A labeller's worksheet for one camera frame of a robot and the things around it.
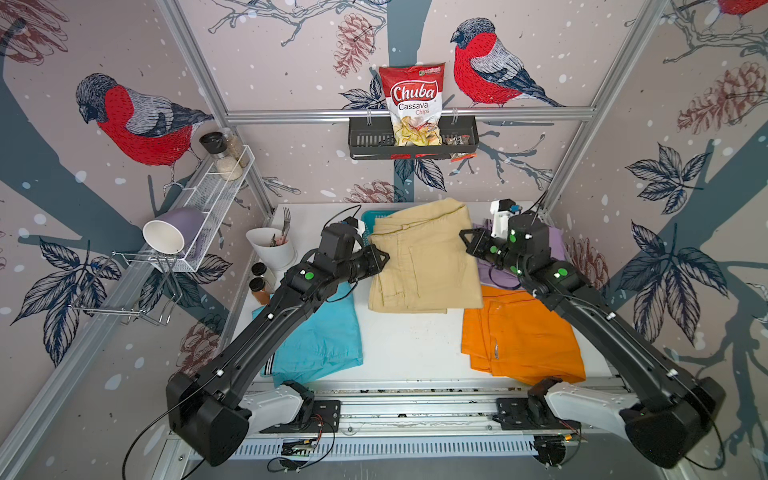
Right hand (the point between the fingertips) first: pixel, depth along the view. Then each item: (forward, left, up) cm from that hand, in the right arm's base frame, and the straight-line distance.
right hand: (458, 231), depth 73 cm
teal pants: (-19, +35, -29) cm, 49 cm away
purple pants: (-13, -6, +1) cm, 14 cm away
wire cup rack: (-20, +68, +4) cm, 71 cm away
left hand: (-4, +16, -3) cm, 17 cm away
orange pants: (-14, -20, -30) cm, 39 cm away
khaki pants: (-7, +7, -7) cm, 12 cm away
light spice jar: (+1, +60, -22) cm, 64 cm away
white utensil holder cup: (+9, +56, -19) cm, 60 cm away
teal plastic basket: (+23, +26, -19) cm, 39 cm away
